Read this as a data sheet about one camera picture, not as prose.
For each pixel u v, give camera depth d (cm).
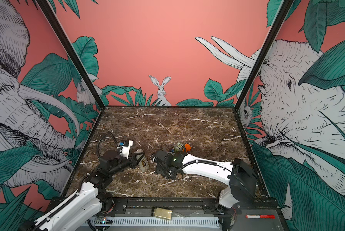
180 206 76
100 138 103
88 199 54
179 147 95
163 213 69
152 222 70
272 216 70
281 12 72
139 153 75
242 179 42
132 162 69
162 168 57
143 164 78
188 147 96
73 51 88
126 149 70
